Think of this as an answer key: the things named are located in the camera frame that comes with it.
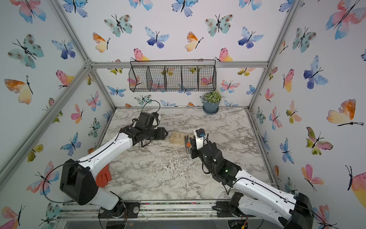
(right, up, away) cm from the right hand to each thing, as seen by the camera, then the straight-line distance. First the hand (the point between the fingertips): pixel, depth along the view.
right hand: (194, 136), depth 71 cm
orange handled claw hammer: (-3, -6, +12) cm, 13 cm away
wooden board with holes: (-10, -4, +28) cm, 30 cm away
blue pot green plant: (+14, +22, +36) cm, 45 cm away
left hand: (-16, +1, +13) cm, 21 cm away
